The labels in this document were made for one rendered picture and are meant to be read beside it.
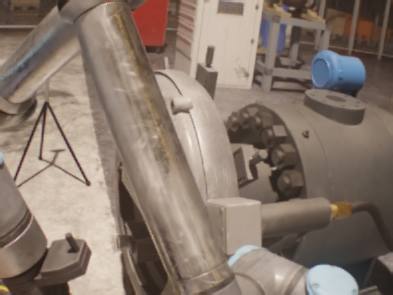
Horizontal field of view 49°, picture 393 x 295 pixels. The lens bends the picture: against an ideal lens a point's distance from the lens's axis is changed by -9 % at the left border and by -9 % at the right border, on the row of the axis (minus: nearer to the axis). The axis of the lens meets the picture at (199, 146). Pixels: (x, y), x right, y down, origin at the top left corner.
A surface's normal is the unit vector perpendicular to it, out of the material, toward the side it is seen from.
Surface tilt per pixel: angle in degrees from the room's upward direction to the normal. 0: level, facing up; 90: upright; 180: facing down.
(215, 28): 90
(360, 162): 48
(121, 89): 71
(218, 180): 53
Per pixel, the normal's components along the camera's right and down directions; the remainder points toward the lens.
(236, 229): 0.39, 0.00
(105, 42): -0.06, 0.03
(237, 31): 0.27, 0.38
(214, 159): 0.34, -0.36
